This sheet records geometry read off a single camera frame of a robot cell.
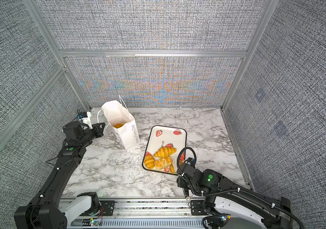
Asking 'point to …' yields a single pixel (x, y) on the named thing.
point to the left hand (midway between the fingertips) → (105, 123)
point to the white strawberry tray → (159, 136)
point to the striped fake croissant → (118, 125)
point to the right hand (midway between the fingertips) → (178, 182)
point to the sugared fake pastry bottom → (162, 162)
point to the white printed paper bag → (115, 112)
